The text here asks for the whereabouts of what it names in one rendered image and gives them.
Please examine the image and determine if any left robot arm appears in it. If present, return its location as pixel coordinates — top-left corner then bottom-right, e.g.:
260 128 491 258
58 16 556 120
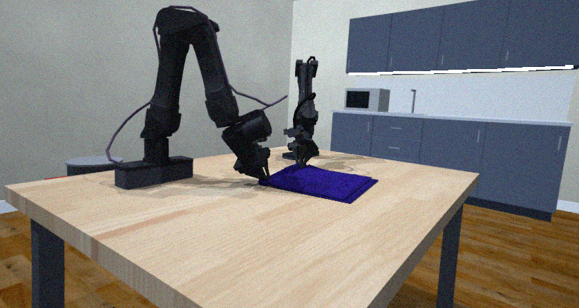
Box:
283 59 319 158

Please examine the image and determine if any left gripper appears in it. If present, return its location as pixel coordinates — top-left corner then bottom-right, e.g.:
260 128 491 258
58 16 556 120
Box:
287 130 319 169

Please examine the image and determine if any dark blue towel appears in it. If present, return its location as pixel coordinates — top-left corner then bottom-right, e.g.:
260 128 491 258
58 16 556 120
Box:
258 163 379 204

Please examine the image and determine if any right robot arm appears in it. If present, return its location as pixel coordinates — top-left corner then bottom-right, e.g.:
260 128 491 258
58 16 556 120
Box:
114 8 272 172

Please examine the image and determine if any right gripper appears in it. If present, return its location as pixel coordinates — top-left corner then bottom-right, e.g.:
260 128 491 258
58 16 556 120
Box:
233 139 271 181

